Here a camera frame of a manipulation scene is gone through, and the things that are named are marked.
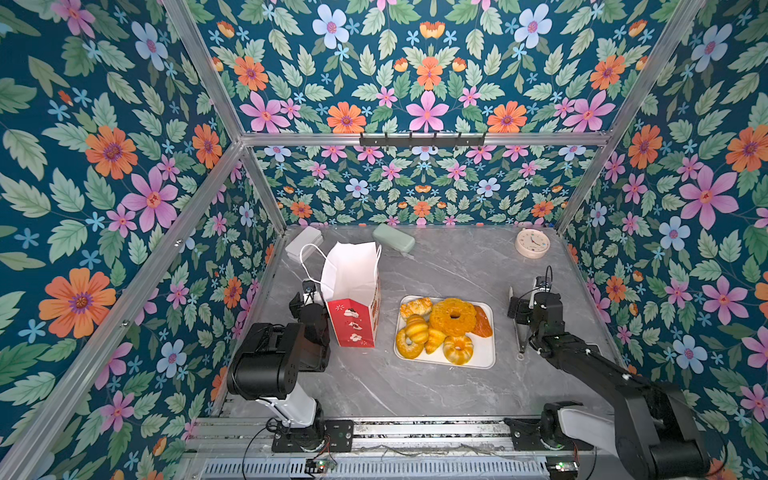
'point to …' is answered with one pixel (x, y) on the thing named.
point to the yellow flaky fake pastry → (420, 305)
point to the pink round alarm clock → (532, 243)
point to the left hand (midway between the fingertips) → (315, 282)
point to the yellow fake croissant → (417, 328)
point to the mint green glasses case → (393, 237)
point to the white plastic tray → (437, 357)
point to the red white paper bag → (350, 289)
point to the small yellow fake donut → (407, 347)
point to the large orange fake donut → (453, 317)
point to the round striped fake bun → (457, 349)
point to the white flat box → (304, 243)
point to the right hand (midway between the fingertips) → (528, 298)
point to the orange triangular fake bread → (483, 325)
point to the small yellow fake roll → (434, 340)
